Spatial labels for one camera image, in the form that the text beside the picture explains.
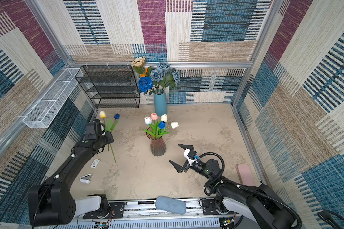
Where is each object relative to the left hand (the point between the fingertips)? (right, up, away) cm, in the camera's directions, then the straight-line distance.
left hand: (108, 133), depth 86 cm
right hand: (+40, -9, -13) cm, 43 cm away
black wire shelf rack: (-9, +34, +24) cm, 42 cm away
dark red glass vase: (+29, -9, +7) cm, 31 cm away
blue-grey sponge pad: (+38, -34, -14) cm, 53 cm away
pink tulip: (+29, +10, -12) cm, 33 cm away
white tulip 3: (+39, +6, -9) cm, 40 cm away
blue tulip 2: (-5, +10, +25) cm, 28 cm away
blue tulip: (+34, +6, -16) cm, 38 cm away
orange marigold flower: (+20, +37, +6) cm, 42 cm away
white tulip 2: (+26, +8, -11) cm, 29 cm away
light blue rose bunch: (+33, +35, +5) cm, 49 cm away
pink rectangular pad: (+81, -24, -2) cm, 85 cm away
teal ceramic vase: (+30, +19, +16) cm, 39 cm away
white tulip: (+34, +9, -12) cm, 37 cm away
